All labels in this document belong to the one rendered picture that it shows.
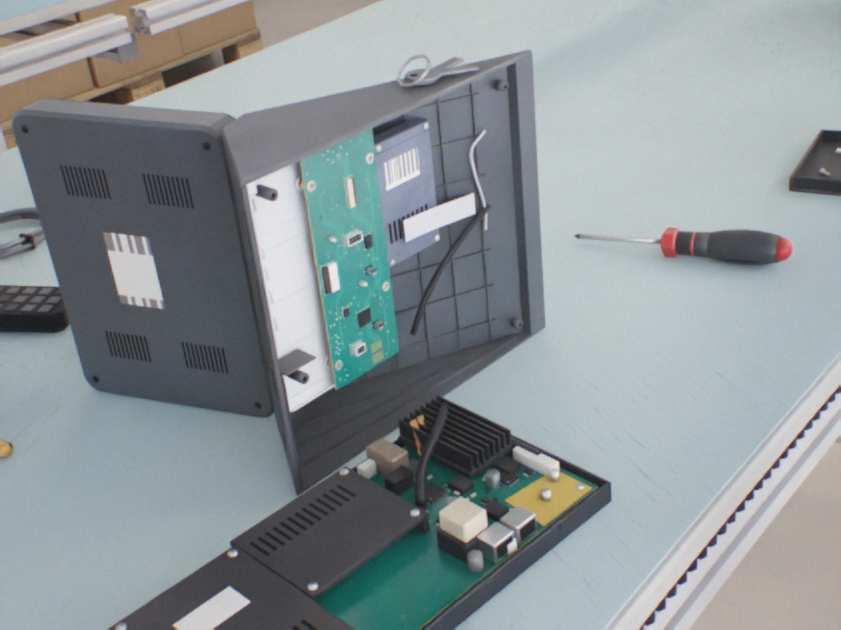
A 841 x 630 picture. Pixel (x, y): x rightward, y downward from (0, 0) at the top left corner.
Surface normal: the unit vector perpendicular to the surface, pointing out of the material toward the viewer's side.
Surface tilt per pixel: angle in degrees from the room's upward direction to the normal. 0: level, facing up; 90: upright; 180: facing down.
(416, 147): 90
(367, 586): 0
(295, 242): 90
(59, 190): 90
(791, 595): 0
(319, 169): 90
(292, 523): 0
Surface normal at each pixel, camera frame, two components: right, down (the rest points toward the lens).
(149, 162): -0.39, 0.48
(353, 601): -0.09, -0.87
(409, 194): 0.73, 0.27
